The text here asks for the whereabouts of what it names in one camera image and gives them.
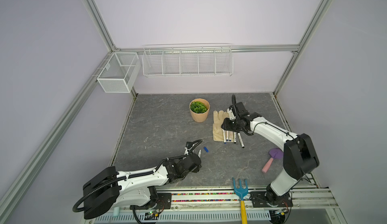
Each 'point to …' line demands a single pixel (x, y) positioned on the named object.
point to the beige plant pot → (200, 117)
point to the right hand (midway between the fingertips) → (224, 127)
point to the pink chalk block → (267, 166)
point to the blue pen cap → (206, 149)
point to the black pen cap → (199, 153)
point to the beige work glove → (218, 118)
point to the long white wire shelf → (188, 60)
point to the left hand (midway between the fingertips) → (195, 161)
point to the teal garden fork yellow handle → (242, 192)
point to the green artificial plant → (198, 107)
